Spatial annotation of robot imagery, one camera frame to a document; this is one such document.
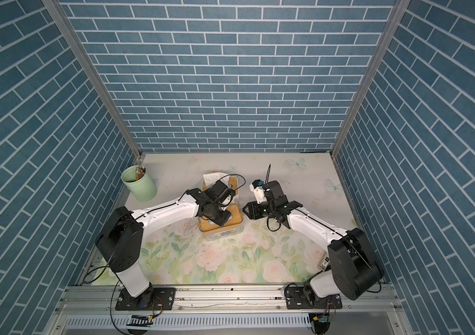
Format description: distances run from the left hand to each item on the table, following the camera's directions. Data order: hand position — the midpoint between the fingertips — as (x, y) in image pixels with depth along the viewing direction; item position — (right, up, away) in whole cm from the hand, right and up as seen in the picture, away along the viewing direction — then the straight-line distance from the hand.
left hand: (229, 220), depth 88 cm
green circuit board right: (+34, -30, -16) cm, 48 cm away
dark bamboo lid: (+3, +1, +1) cm, 3 cm away
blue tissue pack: (-2, -6, 0) cm, 6 cm away
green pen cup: (-40, +16, +3) cm, 44 cm away
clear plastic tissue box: (-8, -4, -7) cm, 11 cm away
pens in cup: (-39, +20, +1) cm, 44 cm away
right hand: (+8, +5, -1) cm, 10 cm away
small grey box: (+38, -15, -9) cm, 42 cm away
